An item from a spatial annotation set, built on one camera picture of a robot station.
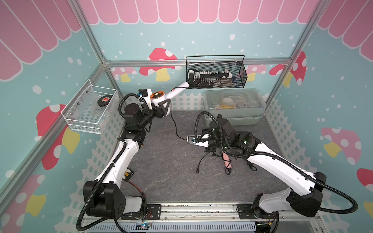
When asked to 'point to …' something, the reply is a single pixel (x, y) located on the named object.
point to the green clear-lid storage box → (244, 107)
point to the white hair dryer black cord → (197, 170)
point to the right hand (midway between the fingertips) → (199, 134)
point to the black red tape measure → (103, 101)
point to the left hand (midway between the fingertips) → (166, 102)
